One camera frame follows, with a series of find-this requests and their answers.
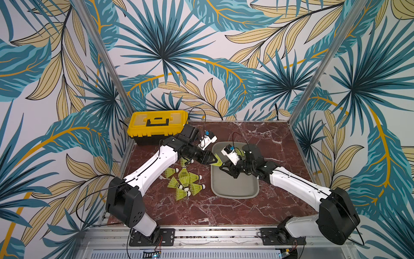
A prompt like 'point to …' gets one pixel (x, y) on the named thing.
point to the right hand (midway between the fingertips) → (222, 165)
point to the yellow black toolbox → (151, 128)
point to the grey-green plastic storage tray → (223, 184)
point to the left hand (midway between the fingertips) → (213, 162)
